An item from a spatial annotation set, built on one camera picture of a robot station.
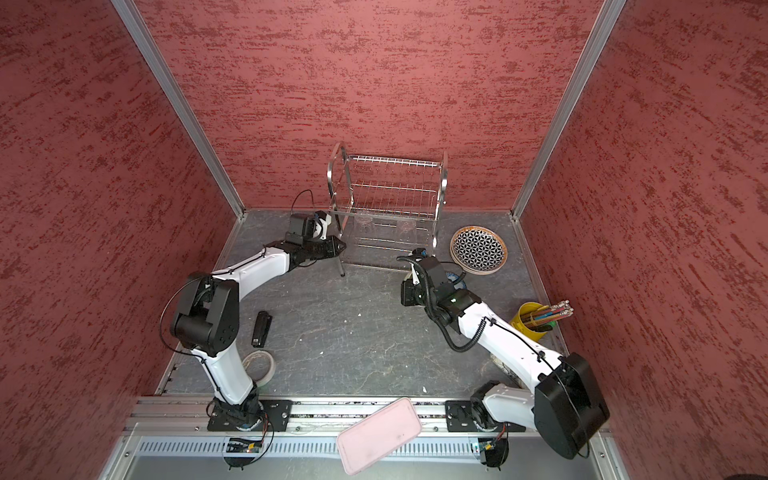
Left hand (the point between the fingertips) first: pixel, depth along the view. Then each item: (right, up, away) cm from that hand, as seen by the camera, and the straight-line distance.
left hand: (344, 250), depth 95 cm
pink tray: (+10, -45, -25) cm, 52 cm away
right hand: (+18, -11, -12) cm, 25 cm away
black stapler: (-23, -23, -9) cm, 34 cm away
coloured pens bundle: (+58, -17, -17) cm, 62 cm away
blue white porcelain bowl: (+29, -5, -30) cm, 43 cm away
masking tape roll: (-22, -33, -12) cm, 41 cm away
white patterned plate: (+47, -1, +12) cm, 49 cm away
